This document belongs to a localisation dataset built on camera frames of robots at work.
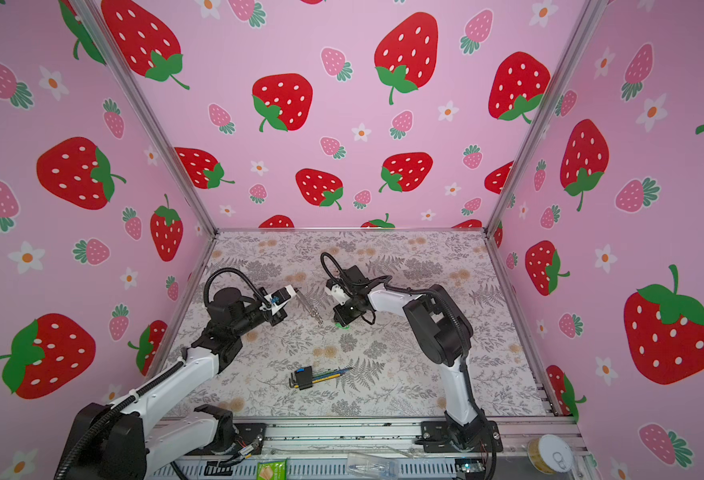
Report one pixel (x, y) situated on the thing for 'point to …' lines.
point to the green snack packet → (272, 470)
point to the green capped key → (342, 327)
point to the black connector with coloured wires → (303, 377)
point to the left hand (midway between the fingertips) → (291, 286)
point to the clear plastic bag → (372, 466)
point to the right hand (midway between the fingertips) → (334, 317)
